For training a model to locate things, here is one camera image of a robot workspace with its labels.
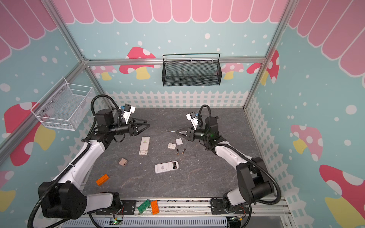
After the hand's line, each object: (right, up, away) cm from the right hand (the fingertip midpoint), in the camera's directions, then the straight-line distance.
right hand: (177, 133), depth 76 cm
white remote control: (-7, -22, +12) cm, 26 cm away
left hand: (-15, +3, -2) cm, 16 cm away
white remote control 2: (-24, -11, +22) cm, 34 cm away
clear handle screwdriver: (-4, +1, +2) cm, 5 cm away
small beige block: (-35, -20, +14) cm, 42 cm away
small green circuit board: (-30, -46, -3) cm, 55 cm away
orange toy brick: (-11, -40, -2) cm, 41 cm away
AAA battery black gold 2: (+3, -14, +19) cm, 24 cm away
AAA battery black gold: (-1, -14, +19) cm, 24 cm away
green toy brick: (-17, -39, -1) cm, 42 cm away
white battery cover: (-5, -11, +22) cm, 25 cm away
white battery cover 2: (0, -8, +25) cm, 26 cm away
